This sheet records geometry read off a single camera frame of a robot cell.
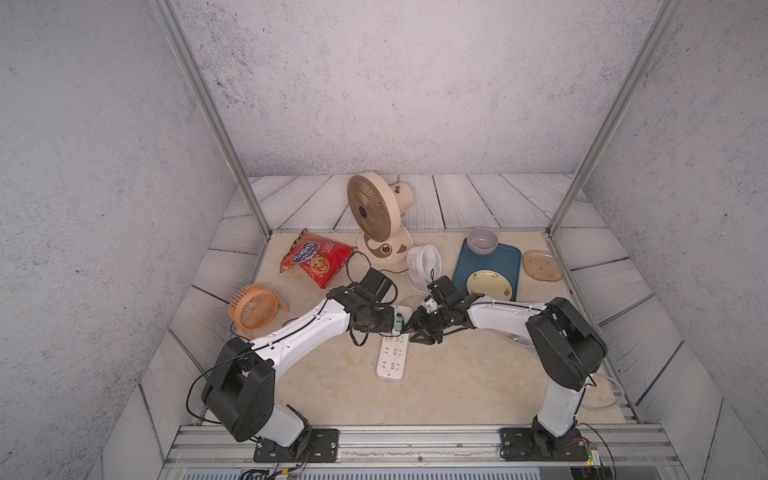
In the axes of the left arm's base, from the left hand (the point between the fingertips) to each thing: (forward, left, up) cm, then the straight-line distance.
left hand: (394, 326), depth 83 cm
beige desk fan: (+31, +4, +15) cm, 35 cm away
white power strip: (-4, 0, -8) cm, 10 cm away
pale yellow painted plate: (+20, -33, -9) cm, 40 cm away
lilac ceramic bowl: (+38, -34, -7) cm, 52 cm away
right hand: (0, -3, -4) cm, 5 cm away
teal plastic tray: (+33, -44, -12) cm, 56 cm away
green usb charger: (+2, -1, -3) cm, 4 cm away
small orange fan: (+7, +40, 0) cm, 41 cm away
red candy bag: (+27, +23, -5) cm, 36 cm away
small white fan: (+21, -10, +1) cm, 23 cm away
